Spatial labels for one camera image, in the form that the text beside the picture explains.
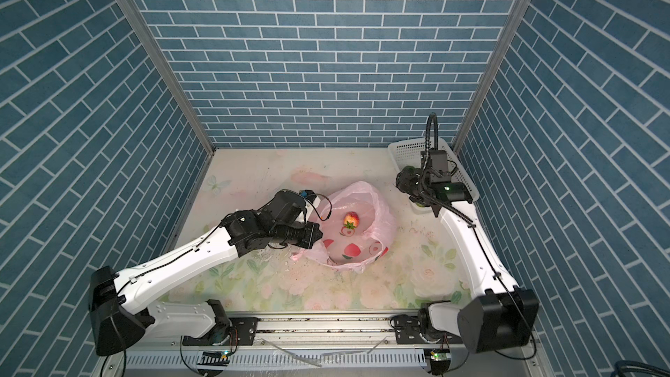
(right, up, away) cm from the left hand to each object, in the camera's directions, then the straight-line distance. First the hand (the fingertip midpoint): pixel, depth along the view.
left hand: (330, 239), depth 72 cm
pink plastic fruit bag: (+9, -2, +22) cm, 24 cm away
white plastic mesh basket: (+32, +27, +41) cm, 59 cm away
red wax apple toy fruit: (+6, +1, +21) cm, 22 cm away
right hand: (+23, +16, +8) cm, 30 cm away
